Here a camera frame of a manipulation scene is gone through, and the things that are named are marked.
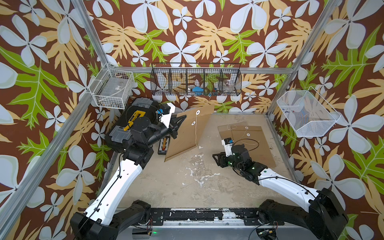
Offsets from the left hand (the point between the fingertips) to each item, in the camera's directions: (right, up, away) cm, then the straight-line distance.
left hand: (184, 114), depth 62 cm
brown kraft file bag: (+48, -13, +46) cm, 67 cm away
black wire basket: (+6, +27, +37) cm, 46 cm away
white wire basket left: (-44, +18, +24) cm, 53 cm away
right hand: (+16, -21, +21) cm, 34 cm away
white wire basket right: (+69, +2, +20) cm, 72 cm away
